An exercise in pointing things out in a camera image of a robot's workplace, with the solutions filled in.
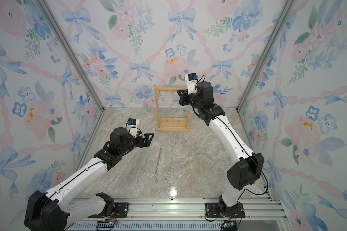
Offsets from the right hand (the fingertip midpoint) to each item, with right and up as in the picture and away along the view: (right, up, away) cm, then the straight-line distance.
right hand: (178, 90), depth 74 cm
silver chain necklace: (-11, -34, +24) cm, 43 cm away
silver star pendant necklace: (-22, -45, +16) cm, 52 cm away
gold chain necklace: (-6, -48, +14) cm, 50 cm away
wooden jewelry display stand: (-11, -18, +32) cm, 39 cm away
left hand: (-17, -22, +4) cm, 28 cm away
